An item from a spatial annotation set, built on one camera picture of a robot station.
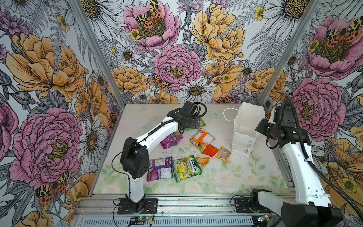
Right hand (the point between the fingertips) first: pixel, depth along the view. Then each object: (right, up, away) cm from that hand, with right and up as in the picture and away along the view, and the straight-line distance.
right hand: (259, 130), depth 74 cm
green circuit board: (-59, -43, -3) cm, 73 cm away
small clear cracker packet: (-13, -17, +18) cm, 28 cm away
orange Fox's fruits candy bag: (-27, -8, +23) cm, 36 cm away
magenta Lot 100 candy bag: (-47, -9, +19) cm, 52 cm away
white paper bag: (+3, +5, +21) cm, 22 cm away
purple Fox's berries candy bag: (-53, -24, +11) cm, 59 cm away
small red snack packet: (-22, -15, +20) cm, 33 cm away
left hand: (-36, +2, +13) cm, 38 cm away
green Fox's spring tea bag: (-38, -23, +11) cm, 46 cm away
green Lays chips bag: (-26, +2, +32) cm, 41 cm away
